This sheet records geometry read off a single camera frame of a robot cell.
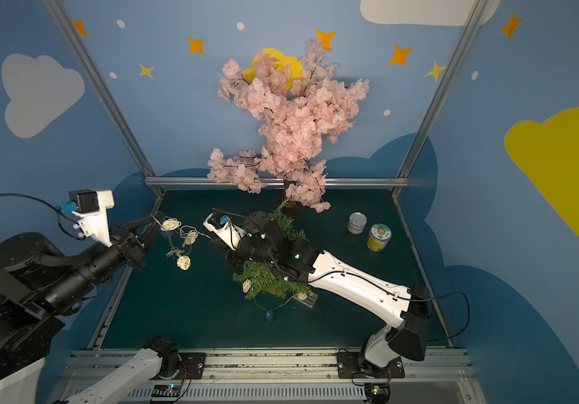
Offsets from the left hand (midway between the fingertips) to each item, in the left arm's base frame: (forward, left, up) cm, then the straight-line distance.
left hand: (160, 212), depth 49 cm
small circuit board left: (-26, +10, -52) cm, 59 cm away
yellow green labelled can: (+24, -60, -42) cm, 77 cm away
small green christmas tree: (0, -16, -31) cm, 35 cm away
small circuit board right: (-25, -53, -52) cm, 79 cm away
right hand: (+4, -7, -15) cm, 17 cm away
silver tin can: (+33, -53, -45) cm, 77 cm away
